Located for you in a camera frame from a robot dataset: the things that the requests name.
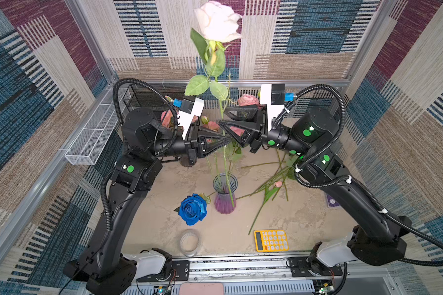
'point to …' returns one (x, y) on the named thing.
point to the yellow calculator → (271, 240)
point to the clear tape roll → (190, 242)
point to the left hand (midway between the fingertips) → (229, 140)
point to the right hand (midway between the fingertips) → (221, 121)
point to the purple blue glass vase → (225, 185)
